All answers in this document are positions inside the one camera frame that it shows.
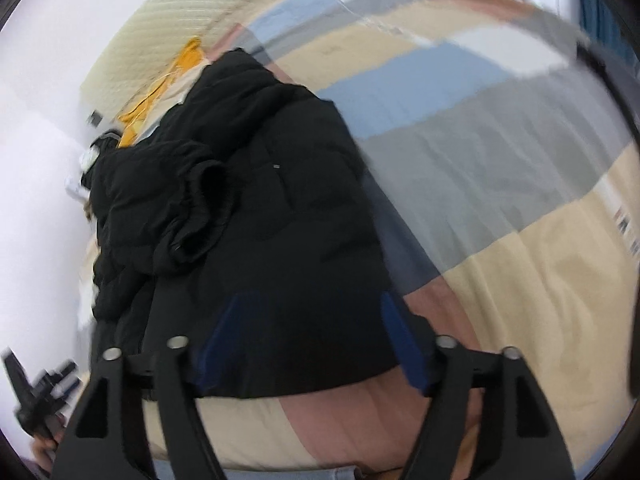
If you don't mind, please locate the person's left hand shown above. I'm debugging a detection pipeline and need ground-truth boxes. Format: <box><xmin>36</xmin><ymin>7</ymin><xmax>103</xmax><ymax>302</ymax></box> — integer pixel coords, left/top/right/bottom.
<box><xmin>30</xmin><ymin>414</ymin><xmax>66</xmax><ymax>472</ymax></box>

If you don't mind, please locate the patchwork checkered bed quilt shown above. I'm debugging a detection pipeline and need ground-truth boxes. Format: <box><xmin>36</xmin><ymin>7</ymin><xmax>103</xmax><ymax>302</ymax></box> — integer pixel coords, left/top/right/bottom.
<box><xmin>79</xmin><ymin>0</ymin><xmax>640</xmax><ymax>480</ymax></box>

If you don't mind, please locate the cream quilted headboard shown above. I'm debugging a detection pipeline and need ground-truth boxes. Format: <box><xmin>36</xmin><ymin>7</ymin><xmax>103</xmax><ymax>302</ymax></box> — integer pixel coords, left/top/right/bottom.
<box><xmin>80</xmin><ymin>0</ymin><xmax>280</xmax><ymax>119</ymax></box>

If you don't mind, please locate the yellow pillow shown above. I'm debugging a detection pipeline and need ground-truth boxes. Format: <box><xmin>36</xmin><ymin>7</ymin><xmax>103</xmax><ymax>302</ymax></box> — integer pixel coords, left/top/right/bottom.
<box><xmin>117</xmin><ymin>37</ymin><xmax>206</xmax><ymax>148</ymax></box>

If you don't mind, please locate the white box on nightstand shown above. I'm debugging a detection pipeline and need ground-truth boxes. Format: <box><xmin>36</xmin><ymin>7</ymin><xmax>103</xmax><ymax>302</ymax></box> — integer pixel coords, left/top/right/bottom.
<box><xmin>78</xmin><ymin>146</ymin><xmax>100</xmax><ymax>174</ymax></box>

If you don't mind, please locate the black puffer jacket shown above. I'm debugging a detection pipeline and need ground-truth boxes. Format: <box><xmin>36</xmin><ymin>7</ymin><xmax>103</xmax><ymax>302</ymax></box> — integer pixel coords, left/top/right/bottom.
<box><xmin>90</xmin><ymin>49</ymin><xmax>397</xmax><ymax>399</ymax></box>

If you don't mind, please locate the wall power socket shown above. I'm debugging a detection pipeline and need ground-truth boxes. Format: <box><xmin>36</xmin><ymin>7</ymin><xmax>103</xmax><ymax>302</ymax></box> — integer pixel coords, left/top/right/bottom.
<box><xmin>87</xmin><ymin>110</ymin><xmax>103</xmax><ymax>128</ymax></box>

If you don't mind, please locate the black strap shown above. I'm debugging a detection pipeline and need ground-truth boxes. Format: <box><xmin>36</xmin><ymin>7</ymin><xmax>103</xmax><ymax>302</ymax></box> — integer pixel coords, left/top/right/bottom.
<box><xmin>574</xmin><ymin>41</ymin><xmax>640</xmax><ymax>162</ymax></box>

